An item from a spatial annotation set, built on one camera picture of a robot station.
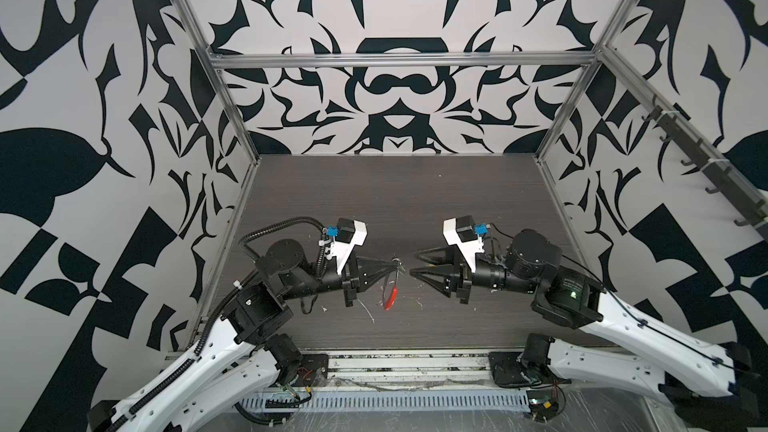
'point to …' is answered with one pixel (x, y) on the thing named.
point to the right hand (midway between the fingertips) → (417, 264)
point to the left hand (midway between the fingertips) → (397, 261)
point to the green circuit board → (542, 404)
